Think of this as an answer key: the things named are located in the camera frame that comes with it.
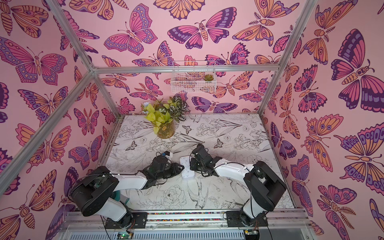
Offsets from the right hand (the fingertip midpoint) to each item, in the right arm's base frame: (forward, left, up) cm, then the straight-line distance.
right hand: (190, 163), depth 88 cm
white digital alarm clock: (-6, +2, -1) cm, 6 cm away
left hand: (-3, +3, -1) cm, 4 cm away
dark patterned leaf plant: (+29, +8, +17) cm, 35 cm away
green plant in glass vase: (+22, +18, +7) cm, 29 cm away
